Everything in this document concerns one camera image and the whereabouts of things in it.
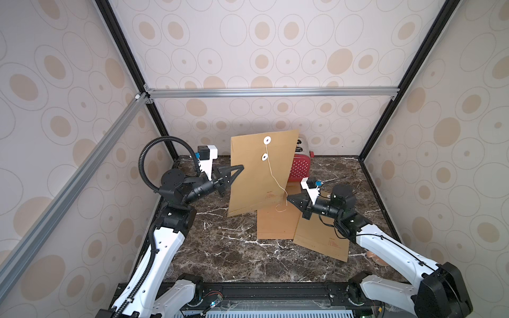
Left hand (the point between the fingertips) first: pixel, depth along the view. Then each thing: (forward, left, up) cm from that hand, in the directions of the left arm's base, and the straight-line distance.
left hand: (247, 171), depth 57 cm
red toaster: (+29, -25, -32) cm, 49 cm away
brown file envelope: (+5, -14, -43) cm, 45 cm away
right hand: (+1, -14, -19) cm, 24 cm away
